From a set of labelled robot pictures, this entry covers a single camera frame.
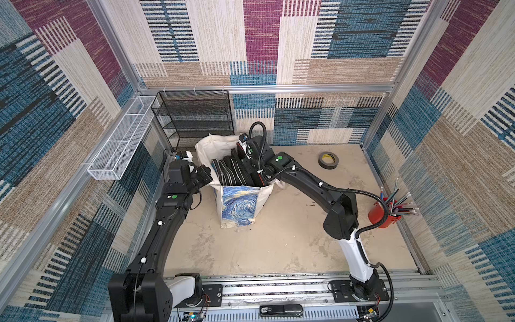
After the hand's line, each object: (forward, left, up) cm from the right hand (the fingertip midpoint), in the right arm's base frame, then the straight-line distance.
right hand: (251, 158), depth 88 cm
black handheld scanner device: (-53, -13, -16) cm, 56 cm away
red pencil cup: (-17, -55, -19) cm, 61 cm away
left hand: (-8, +16, +4) cm, 18 cm away
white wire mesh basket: (-12, +48, +13) cm, 51 cm away
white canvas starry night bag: (-20, +5, -6) cm, 21 cm away
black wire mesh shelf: (+31, +34, +1) cm, 46 cm away
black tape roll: (+17, -42, -21) cm, 50 cm away
